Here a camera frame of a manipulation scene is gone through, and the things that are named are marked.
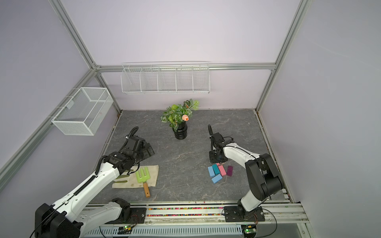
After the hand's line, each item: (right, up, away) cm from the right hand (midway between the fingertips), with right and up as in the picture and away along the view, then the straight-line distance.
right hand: (215, 158), depth 92 cm
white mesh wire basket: (-75, +27, -11) cm, 80 cm away
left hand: (-40, +6, -11) cm, 42 cm away
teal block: (0, -6, -3) cm, 7 cm away
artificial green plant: (-23, +27, -11) cm, 37 cm away
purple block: (+8, -7, -4) cm, 12 cm away
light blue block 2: (0, -10, -8) cm, 13 cm away
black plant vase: (-22, +16, +7) cm, 28 cm away
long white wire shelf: (-33, +53, +7) cm, 63 cm away
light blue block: (-3, -7, -5) cm, 9 cm away
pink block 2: (+4, -6, -4) cm, 9 cm away
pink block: (+2, -3, -2) cm, 4 cm away
